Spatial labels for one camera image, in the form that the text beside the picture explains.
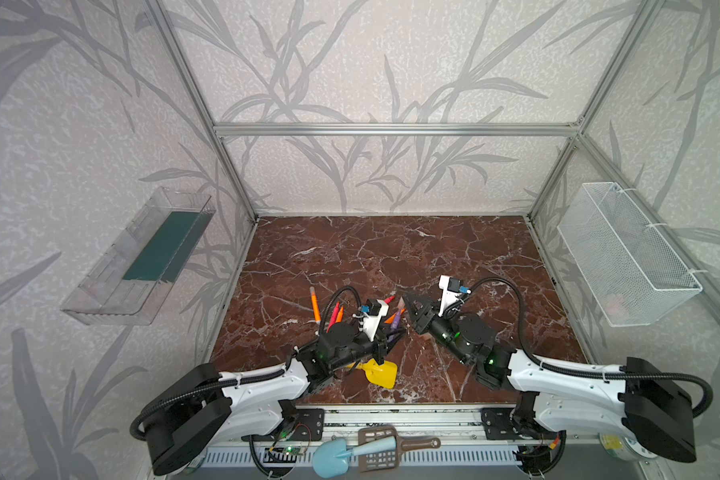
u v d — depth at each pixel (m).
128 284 0.64
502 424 0.74
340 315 0.93
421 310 0.66
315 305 0.95
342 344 0.60
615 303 0.72
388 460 0.69
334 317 0.92
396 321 0.71
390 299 0.68
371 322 0.67
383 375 0.80
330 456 0.68
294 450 0.70
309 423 0.74
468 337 0.54
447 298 0.64
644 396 0.41
